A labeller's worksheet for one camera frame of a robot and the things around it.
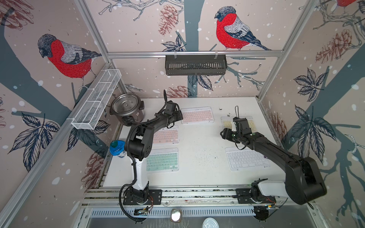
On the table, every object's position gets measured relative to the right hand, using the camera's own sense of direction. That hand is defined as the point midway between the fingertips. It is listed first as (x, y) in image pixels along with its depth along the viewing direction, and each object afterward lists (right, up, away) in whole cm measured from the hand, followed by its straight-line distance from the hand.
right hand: (224, 131), depth 90 cm
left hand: (-28, +12, +11) cm, 32 cm away
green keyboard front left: (-39, -17, -3) cm, 43 cm away
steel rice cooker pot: (-69, +16, +17) cm, 73 cm away
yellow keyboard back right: (+6, +5, +14) cm, 16 cm away
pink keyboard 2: (-16, +10, +17) cm, 25 cm away
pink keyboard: (-38, -4, +7) cm, 39 cm away
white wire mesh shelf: (-76, +20, -12) cm, 79 cm away
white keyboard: (+13, -17, -4) cm, 21 cm away
